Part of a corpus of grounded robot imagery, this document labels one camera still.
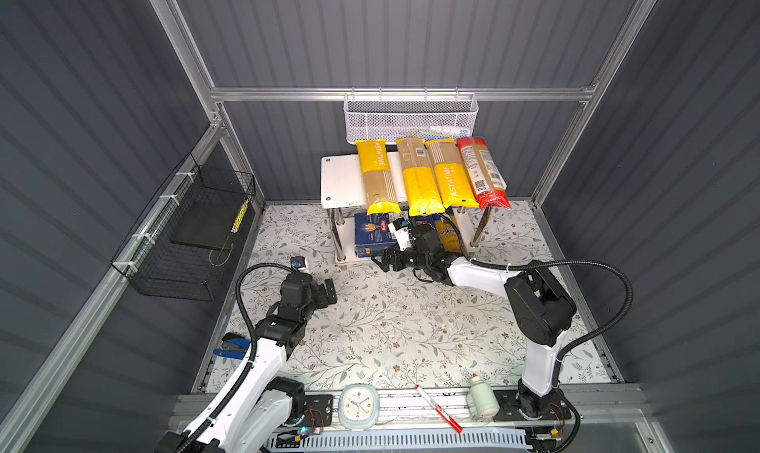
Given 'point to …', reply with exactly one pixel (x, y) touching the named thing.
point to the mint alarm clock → (358, 406)
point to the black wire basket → (178, 253)
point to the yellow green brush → (239, 217)
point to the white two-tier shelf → (343, 194)
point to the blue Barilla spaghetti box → (427, 219)
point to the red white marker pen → (440, 410)
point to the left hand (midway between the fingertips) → (316, 283)
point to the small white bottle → (485, 402)
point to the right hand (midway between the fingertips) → (384, 255)
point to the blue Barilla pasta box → (372, 233)
